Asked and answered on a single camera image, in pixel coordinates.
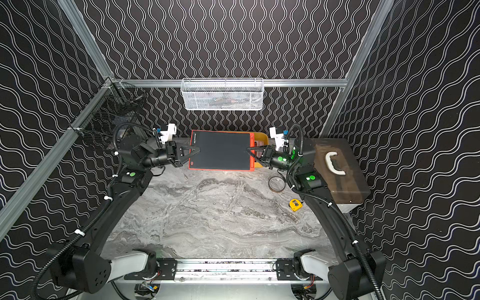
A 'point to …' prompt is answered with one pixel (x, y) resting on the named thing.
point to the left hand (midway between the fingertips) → (197, 148)
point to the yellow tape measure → (295, 204)
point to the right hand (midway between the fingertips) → (246, 150)
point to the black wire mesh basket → (121, 105)
